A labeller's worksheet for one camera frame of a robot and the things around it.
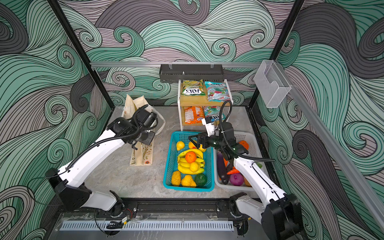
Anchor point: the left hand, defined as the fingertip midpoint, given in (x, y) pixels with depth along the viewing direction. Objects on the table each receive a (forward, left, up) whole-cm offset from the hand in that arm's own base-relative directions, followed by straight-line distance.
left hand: (148, 134), depth 75 cm
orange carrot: (-12, -45, -16) cm, 50 cm away
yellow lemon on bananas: (-10, -24, -17) cm, 31 cm away
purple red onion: (-16, -47, -17) cm, 52 cm away
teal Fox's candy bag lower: (+20, -35, -5) cm, 41 cm away
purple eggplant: (-11, -40, -17) cm, 44 cm away
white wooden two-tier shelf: (+16, -22, +9) cm, 29 cm away
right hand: (0, -24, -1) cm, 24 cm away
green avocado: (-16, -28, -18) cm, 37 cm away
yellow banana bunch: (-8, -18, -20) cm, 29 cm away
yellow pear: (-17, -21, -18) cm, 33 cm away
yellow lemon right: (+2, -29, -18) cm, 34 cm away
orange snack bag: (+19, -23, -6) cm, 31 cm away
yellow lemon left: (+5, -15, -19) cm, 25 cm away
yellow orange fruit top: (+4, -23, -18) cm, 29 cm away
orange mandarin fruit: (-5, -22, -15) cm, 27 cm away
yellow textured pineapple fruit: (-15, -14, -19) cm, 28 cm away
